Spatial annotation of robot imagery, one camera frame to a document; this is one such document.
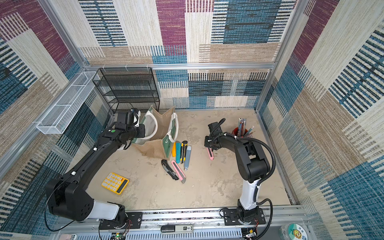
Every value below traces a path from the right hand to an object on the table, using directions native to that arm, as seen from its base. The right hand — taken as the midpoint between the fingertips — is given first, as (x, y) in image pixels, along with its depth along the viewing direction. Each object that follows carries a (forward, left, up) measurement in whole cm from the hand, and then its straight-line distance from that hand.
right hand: (211, 145), depth 100 cm
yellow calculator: (-24, +55, +1) cm, 60 cm away
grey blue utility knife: (-9, +15, +1) cm, 18 cm away
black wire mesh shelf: (+36, +58, +20) cm, 71 cm away
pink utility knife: (-7, +1, +1) cm, 7 cm away
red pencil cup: (+4, -15, +10) cm, 18 cm away
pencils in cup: (+3, -19, +10) cm, 22 cm away
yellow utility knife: (-4, +24, +1) cm, 24 cm away
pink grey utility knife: (-18, +20, +1) cm, 27 cm away
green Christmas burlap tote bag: (+8, +33, +6) cm, 34 cm away
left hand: (-1, +39, +21) cm, 44 cm away
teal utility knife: (-5, +21, +1) cm, 22 cm away
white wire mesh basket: (-5, +74, +34) cm, 82 cm away
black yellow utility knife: (-1, +18, +1) cm, 18 cm away
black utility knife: (-16, +27, +1) cm, 31 cm away
